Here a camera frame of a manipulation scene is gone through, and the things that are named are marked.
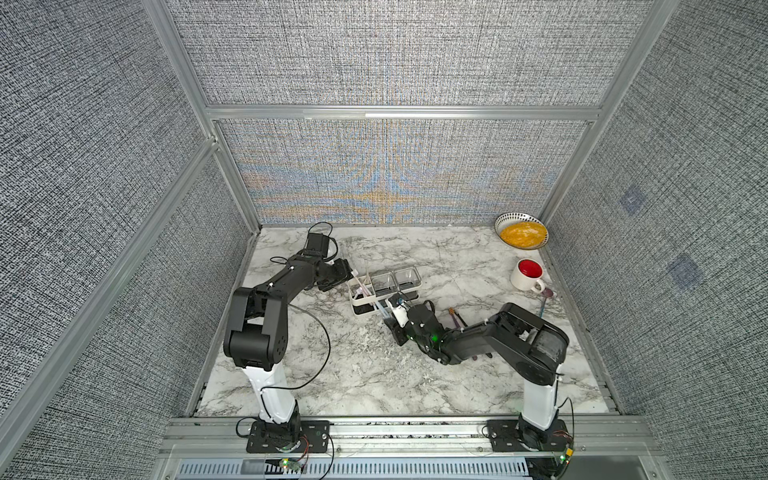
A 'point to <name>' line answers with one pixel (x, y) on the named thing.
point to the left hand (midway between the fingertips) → (352, 272)
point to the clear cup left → (385, 284)
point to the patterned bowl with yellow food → (521, 231)
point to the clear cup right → (407, 278)
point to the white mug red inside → (527, 275)
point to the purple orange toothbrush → (452, 314)
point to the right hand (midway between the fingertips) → (387, 310)
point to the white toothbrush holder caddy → (362, 304)
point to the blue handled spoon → (545, 292)
